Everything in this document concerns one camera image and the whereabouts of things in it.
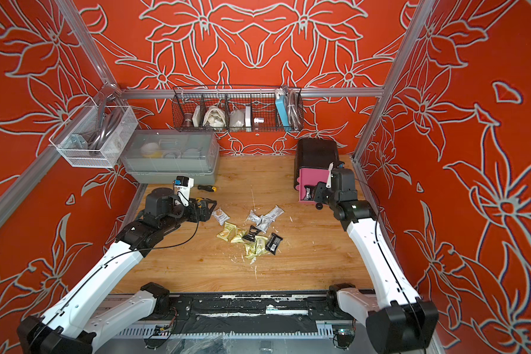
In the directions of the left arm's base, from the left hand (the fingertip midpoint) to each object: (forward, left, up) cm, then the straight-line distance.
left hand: (206, 199), depth 75 cm
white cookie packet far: (+9, -25, -21) cm, 34 cm away
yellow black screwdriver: (+19, +8, -18) cm, 27 cm away
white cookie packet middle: (+3, -20, -21) cm, 29 cm away
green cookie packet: (-4, -10, -20) cm, 23 cm away
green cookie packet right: (-6, -20, -20) cm, 29 cm away
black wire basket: (+44, -14, +9) cm, 47 cm away
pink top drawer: (+20, -39, -8) cm, 45 cm away
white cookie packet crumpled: (+6, -15, -20) cm, 26 cm away
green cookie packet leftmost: (0, -5, -21) cm, 22 cm away
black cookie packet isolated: (+13, -39, -10) cm, 42 cm away
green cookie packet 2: (-9, -16, -21) cm, 28 cm away
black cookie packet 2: (-3, -15, -20) cm, 25 cm away
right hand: (+8, -38, +1) cm, 39 cm away
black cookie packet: (-6, -24, -21) cm, 33 cm away
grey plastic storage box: (+28, +24, -8) cm, 38 cm away
